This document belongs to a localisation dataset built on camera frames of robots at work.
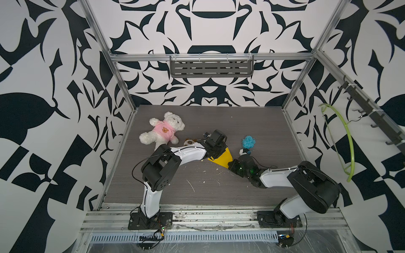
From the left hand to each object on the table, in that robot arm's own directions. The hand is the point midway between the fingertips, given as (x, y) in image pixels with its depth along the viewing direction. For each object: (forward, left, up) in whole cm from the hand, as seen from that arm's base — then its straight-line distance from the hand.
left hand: (228, 144), depth 92 cm
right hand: (-7, +1, -6) cm, 10 cm away
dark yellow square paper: (-9, +3, -1) cm, 9 cm away
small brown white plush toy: (+6, +23, -6) cm, 25 cm away
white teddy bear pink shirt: (+10, +37, +1) cm, 38 cm away
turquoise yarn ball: (+4, -14, -5) cm, 15 cm away
